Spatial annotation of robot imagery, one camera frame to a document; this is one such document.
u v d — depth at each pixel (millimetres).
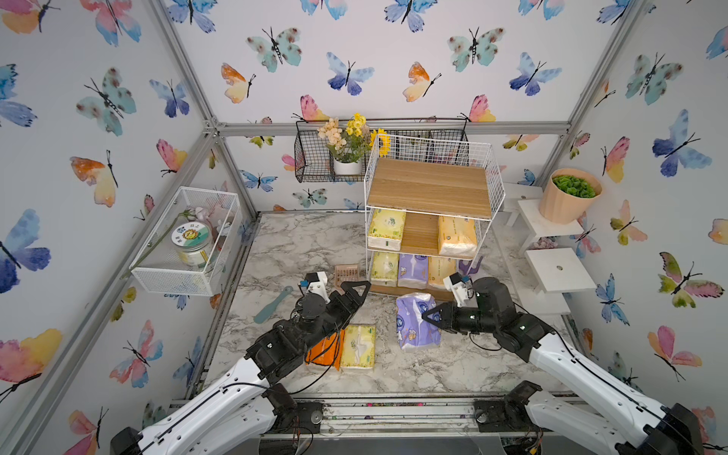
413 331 723
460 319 666
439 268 981
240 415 572
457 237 739
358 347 799
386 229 768
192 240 655
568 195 777
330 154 878
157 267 686
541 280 828
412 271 956
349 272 1014
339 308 616
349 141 850
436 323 706
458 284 709
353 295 614
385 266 982
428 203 670
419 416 755
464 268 1025
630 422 409
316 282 664
